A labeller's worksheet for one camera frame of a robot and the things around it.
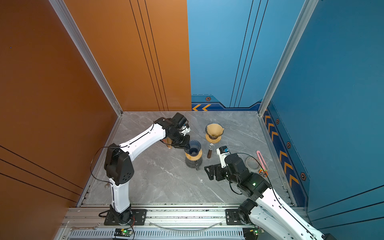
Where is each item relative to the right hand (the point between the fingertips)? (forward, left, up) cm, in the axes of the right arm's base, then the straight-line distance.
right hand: (211, 166), depth 74 cm
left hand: (+14, +11, -2) cm, 18 cm away
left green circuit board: (-25, +43, -17) cm, 53 cm away
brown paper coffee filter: (+24, -4, 0) cm, 24 cm away
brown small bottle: (+15, 0, -8) cm, 17 cm away
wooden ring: (+8, +9, -5) cm, 13 cm away
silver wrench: (-4, +59, -16) cm, 62 cm away
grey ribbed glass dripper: (+21, -1, -3) cm, 21 cm away
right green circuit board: (-26, -18, -18) cm, 36 cm away
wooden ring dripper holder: (+19, -2, -4) cm, 19 cm away
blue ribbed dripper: (+13, +9, -4) cm, 16 cm away
